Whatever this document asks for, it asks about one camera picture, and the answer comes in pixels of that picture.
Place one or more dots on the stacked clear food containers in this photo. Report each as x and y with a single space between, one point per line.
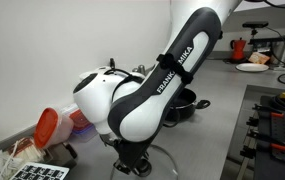
80 125

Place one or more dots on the bag of white plastic cutlery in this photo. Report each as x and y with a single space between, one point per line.
12 155

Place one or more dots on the glass lid with black knob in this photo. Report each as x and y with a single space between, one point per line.
168 160

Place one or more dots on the orange snack packet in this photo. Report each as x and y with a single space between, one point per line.
258 58

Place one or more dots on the black bar clamp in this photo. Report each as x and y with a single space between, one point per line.
248 153
265 137
265 109

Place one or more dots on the steel grinder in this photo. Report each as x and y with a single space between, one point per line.
141 69

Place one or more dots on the small dark box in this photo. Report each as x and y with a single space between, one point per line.
62 154

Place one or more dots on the white black Franka robot arm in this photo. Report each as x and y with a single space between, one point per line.
138 123

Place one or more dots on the black cooking pot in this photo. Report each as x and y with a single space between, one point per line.
185 101

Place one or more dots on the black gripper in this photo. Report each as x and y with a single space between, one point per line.
130 151

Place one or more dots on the black camera on stand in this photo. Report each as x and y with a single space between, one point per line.
255 24

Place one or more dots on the black and white printed sheet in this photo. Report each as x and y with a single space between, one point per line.
40 171

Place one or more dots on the red moka pot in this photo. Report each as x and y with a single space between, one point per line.
238 48

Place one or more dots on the steel canister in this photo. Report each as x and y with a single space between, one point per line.
281 52

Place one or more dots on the plastic container with red lid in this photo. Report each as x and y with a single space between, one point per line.
48 128

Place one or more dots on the white round plate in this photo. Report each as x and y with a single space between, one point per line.
252 67

